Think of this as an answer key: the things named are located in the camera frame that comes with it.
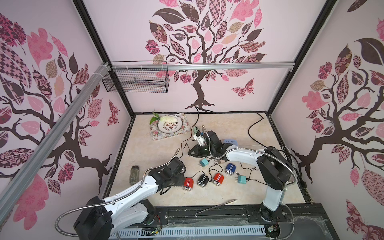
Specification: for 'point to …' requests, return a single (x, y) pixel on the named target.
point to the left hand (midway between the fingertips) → (179, 182)
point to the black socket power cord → (252, 125)
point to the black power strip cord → (197, 108)
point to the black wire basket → (138, 76)
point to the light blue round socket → (232, 141)
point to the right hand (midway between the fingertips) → (188, 152)
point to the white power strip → (196, 131)
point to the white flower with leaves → (164, 118)
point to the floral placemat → (185, 128)
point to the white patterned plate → (170, 127)
